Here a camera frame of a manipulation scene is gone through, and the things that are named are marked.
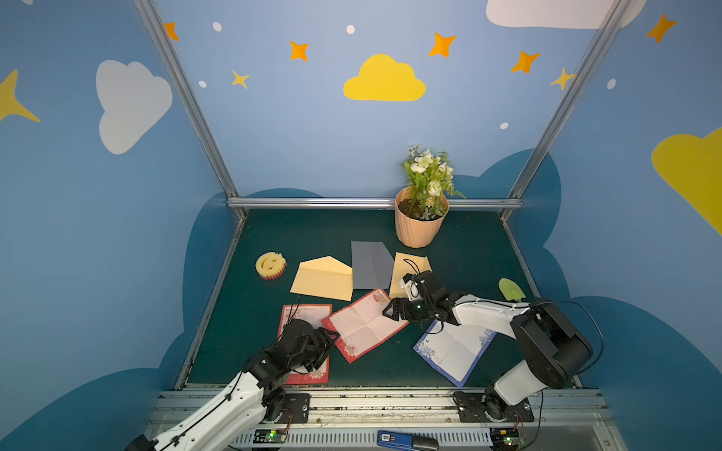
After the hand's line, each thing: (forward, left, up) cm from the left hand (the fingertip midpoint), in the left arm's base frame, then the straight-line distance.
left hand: (345, 342), depth 81 cm
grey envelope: (+31, -8, -5) cm, 32 cm away
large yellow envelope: (+25, +9, -5) cm, 27 cm away
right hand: (+12, -16, -3) cm, 20 cm away
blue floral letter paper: (0, -34, -5) cm, 35 cm away
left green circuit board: (-23, +18, -6) cm, 30 cm away
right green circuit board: (-22, -43, -5) cm, 48 cm away
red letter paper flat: (+11, +11, -6) cm, 16 cm away
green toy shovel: (+22, -57, -5) cm, 62 cm away
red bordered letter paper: (+8, -5, -6) cm, 11 cm away
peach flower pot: (+39, -23, +5) cm, 46 cm away
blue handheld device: (-23, -15, 0) cm, 28 cm away
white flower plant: (+47, -26, +22) cm, 58 cm away
